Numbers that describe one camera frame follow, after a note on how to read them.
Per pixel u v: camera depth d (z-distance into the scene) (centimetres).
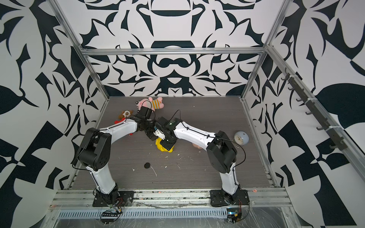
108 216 73
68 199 76
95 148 49
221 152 49
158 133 79
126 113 105
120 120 64
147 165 85
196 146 87
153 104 109
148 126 80
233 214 71
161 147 84
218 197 74
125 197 74
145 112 77
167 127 62
